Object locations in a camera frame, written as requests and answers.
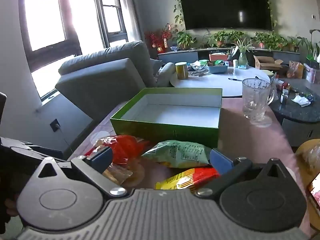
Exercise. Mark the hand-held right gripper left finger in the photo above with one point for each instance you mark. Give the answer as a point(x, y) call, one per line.
point(102, 158)

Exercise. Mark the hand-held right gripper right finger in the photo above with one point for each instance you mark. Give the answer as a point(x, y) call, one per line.
point(220, 160)

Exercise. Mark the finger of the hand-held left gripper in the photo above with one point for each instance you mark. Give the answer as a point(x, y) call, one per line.
point(32, 152)

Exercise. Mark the orange-red bread packet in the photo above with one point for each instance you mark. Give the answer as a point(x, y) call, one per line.
point(122, 147)

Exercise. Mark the red and yellow snack packet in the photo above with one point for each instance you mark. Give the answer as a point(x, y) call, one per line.
point(190, 178)

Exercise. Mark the green snack packet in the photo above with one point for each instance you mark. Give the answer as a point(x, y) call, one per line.
point(180, 152)

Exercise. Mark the green cardboard box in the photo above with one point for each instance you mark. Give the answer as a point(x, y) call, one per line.
point(162, 132)

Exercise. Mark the pink dotted tablecloth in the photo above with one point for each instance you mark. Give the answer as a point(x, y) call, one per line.
point(250, 142)

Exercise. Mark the clear glass mug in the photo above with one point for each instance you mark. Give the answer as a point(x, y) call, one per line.
point(253, 100)

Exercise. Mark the grey sofa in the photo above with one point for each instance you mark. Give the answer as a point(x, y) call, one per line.
point(100, 80)

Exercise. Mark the round white table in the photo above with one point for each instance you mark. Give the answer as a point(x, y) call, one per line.
point(220, 81)

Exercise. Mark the black pen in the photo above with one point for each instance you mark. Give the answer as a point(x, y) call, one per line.
point(235, 79)

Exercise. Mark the small bottle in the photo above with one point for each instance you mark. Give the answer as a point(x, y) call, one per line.
point(283, 97)

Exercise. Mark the tan wooden chair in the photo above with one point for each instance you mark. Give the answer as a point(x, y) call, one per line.
point(310, 152)

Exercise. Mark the blue tray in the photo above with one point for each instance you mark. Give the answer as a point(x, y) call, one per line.
point(217, 69)

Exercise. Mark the dark stone coffee table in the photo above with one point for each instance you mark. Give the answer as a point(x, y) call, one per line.
point(300, 113)

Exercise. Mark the yellow can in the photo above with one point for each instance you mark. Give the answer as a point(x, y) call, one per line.
point(181, 71)

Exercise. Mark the small white cup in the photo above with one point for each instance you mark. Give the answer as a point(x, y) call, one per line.
point(235, 63)

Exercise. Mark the metal spoon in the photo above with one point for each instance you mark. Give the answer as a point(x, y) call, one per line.
point(273, 77)

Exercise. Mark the white crumpled tissue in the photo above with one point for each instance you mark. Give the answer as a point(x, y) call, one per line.
point(300, 100)

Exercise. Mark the grey sofa cushion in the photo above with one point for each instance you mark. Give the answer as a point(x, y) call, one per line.
point(165, 73)

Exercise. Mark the red box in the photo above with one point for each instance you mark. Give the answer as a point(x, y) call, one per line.
point(218, 57)

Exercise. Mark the spider plant in glass vase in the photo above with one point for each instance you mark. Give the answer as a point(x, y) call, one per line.
point(242, 58)

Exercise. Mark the open cardboard box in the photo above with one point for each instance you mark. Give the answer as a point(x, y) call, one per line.
point(266, 61)

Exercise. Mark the grey television cabinet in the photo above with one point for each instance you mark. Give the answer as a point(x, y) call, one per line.
point(175, 55)

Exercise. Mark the orange plastic bag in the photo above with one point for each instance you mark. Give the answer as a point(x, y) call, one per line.
point(295, 70)

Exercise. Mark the potted green plant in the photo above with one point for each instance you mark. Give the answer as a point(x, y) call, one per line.
point(260, 40)
point(293, 43)
point(185, 40)
point(221, 38)
point(277, 42)

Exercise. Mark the pink translucent container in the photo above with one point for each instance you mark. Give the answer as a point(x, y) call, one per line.
point(312, 75)

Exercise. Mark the red flower decoration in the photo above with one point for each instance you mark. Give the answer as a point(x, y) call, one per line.
point(155, 38)

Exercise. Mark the black and green box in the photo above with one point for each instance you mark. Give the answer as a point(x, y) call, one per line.
point(312, 64)

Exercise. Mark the tall leafy potted plant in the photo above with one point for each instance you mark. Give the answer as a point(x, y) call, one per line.
point(311, 46)

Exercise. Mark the black television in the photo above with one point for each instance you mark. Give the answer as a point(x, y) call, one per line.
point(225, 5)

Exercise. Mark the black wall socket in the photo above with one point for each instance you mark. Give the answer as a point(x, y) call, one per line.
point(55, 125)

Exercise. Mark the large brown window frame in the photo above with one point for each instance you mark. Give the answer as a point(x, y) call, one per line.
point(55, 51)

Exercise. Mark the narrow dark window frame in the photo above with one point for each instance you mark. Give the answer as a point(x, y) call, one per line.
point(100, 15)

